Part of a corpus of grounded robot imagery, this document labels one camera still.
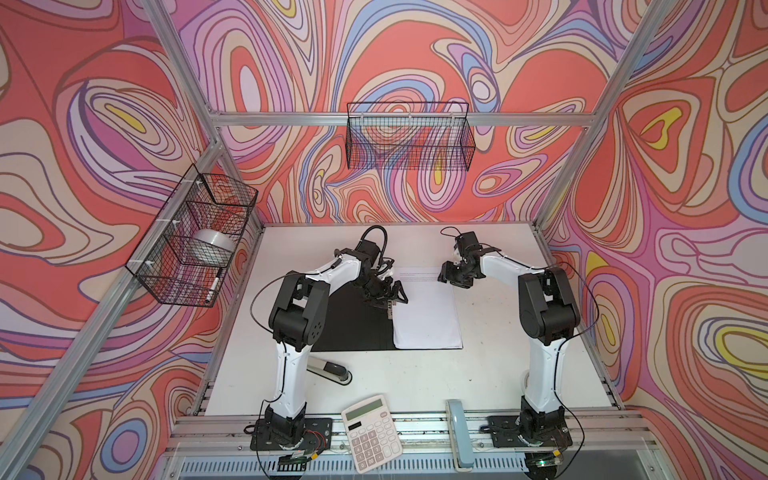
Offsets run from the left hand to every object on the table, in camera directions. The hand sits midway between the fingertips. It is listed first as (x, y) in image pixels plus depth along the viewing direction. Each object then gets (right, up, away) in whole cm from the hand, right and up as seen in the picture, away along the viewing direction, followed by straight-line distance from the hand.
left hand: (400, 301), depth 93 cm
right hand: (+17, +4, +9) cm, 20 cm away
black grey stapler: (-19, -17, -14) cm, 29 cm away
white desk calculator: (-8, -29, -21) cm, 37 cm away
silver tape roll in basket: (-47, +17, -23) cm, 55 cm away
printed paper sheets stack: (+10, -6, +1) cm, 11 cm away
